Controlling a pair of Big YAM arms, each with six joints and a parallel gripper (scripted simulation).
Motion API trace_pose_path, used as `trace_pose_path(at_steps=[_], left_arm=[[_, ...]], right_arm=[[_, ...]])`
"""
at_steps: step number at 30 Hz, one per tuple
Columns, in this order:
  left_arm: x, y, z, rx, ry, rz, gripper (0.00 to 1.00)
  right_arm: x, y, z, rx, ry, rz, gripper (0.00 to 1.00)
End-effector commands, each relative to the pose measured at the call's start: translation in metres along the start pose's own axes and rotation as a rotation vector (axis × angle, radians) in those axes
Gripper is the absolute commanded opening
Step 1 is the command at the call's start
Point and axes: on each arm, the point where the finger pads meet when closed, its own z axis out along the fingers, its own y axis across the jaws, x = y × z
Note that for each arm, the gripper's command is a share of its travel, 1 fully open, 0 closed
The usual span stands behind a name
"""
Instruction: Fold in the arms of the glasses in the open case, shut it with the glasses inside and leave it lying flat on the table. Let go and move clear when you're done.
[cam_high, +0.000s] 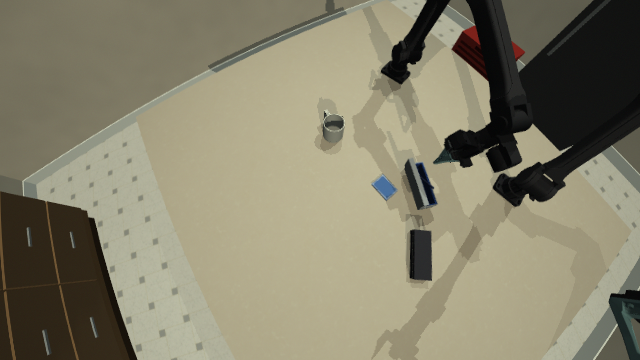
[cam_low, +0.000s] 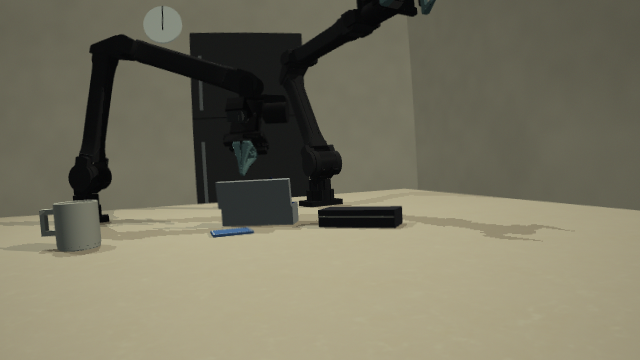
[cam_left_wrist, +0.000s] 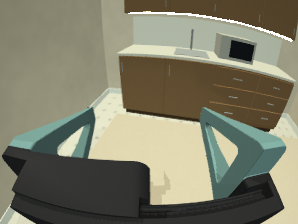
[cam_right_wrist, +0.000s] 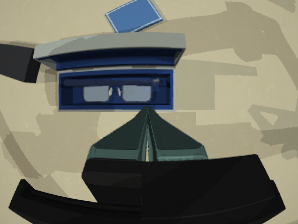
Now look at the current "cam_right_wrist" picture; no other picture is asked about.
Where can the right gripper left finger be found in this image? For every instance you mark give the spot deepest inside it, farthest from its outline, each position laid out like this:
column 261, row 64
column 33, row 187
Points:
column 125, row 142

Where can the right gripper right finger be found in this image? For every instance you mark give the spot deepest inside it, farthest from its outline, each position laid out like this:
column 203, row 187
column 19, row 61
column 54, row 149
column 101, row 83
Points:
column 169, row 143

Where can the dark blue glasses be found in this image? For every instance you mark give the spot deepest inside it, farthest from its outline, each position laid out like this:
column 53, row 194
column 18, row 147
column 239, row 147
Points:
column 139, row 91

